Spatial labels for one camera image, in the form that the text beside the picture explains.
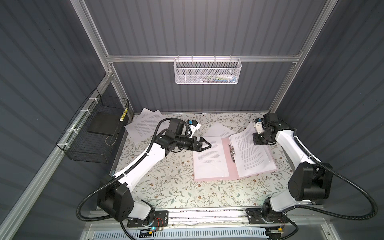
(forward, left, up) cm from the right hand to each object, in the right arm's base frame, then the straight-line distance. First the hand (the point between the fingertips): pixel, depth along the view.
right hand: (259, 140), depth 87 cm
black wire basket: (-7, +89, +17) cm, 90 cm away
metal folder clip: (-2, +14, -10) cm, 18 cm away
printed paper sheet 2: (-9, +6, -7) cm, 12 cm away
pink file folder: (-4, +15, -13) cm, 20 cm away
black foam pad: (-1, +83, +19) cm, 85 cm away
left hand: (-10, +32, +11) cm, 35 cm away
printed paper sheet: (-7, +28, -13) cm, 32 cm away
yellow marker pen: (+7, +77, +17) cm, 79 cm away
